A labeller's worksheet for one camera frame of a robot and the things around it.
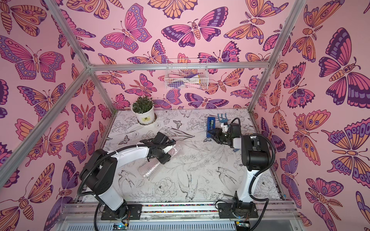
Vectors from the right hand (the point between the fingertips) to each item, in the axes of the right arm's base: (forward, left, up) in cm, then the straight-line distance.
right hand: (210, 132), depth 99 cm
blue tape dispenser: (+7, -1, 0) cm, 7 cm away
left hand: (-16, +28, -4) cm, 33 cm away
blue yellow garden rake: (+16, -11, -5) cm, 21 cm away
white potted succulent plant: (+12, +47, +11) cm, 50 cm away
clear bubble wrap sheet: (-26, +38, 0) cm, 46 cm away
